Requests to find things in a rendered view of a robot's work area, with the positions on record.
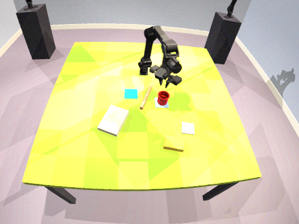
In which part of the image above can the white flat bar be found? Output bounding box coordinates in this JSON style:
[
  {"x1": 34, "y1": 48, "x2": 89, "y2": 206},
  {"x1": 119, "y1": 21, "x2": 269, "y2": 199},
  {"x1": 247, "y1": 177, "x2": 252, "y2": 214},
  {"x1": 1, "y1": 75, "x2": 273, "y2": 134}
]
[{"x1": 139, "y1": 85, "x2": 152, "y2": 110}]

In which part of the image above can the red cup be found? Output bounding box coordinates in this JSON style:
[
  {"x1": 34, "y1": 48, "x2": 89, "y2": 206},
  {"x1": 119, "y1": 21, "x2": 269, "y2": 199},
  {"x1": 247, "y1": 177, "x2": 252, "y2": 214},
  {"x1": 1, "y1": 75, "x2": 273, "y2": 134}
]
[{"x1": 157, "y1": 91, "x2": 170, "y2": 106}]

